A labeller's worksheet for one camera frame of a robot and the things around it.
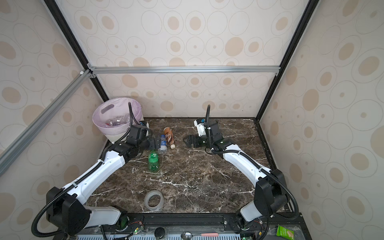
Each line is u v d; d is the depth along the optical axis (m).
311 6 0.67
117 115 0.95
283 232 0.70
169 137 1.03
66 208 0.39
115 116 0.95
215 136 0.62
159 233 0.63
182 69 0.87
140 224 0.73
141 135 0.62
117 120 0.89
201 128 0.73
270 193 0.42
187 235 0.73
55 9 0.68
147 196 0.80
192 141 0.72
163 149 0.95
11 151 0.52
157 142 0.74
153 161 0.92
